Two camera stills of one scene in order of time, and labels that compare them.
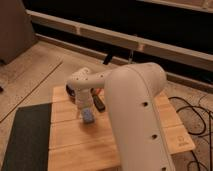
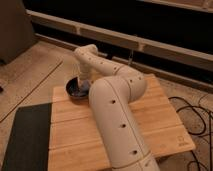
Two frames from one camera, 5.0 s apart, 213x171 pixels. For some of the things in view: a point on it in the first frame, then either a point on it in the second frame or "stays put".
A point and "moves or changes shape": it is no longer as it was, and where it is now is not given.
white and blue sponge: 87,115 moves or changes shape
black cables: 209,115 stays put
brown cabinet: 17,33 stays put
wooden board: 77,146 stays put
